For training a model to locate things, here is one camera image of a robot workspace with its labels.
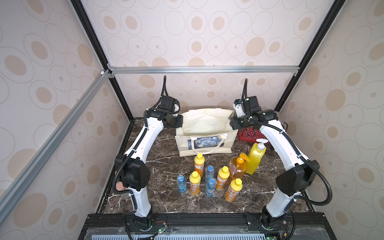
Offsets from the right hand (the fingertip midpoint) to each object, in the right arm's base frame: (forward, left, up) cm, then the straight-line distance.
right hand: (241, 121), depth 83 cm
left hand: (-1, +31, 0) cm, 31 cm away
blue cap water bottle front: (-32, +17, -10) cm, 38 cm away
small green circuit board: (-50, +40, -24) cm, 69 cm away
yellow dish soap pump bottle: (-16, -7, -6) cm, 18 cm away
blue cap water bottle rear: (-26, +17, -12) cm, 33 cm away
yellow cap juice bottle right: (-34, +6, -7) cm, 35 cm away
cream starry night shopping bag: (+6, +20, -17) cm, 27 cm away
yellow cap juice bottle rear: (-23, +23, -7) cm, 33 cm away
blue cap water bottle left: (-32, +31, -14) cm, 46 cm away
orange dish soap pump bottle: (-22, +3, -12) cm, 25 cm away
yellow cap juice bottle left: (-32, +24, -6) cm, 41 cm away
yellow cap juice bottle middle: (-29, +11, -7) cm, 32 cm away
